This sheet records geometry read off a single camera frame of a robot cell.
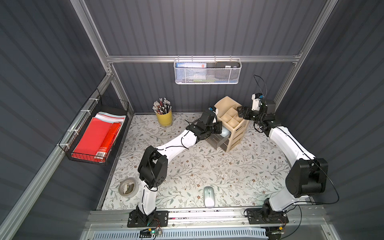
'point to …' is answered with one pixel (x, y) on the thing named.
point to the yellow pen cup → (165, 120)
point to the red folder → (97, 141)
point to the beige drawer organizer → (226, 111)
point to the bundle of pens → (162, 106)
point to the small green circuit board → (153, 232)
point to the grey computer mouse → (209, 197)
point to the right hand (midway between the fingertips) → (242, 110)
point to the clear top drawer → (217, 141)
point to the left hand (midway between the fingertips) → (224, 125)
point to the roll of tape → (128, 187)
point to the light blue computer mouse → (225, 132)
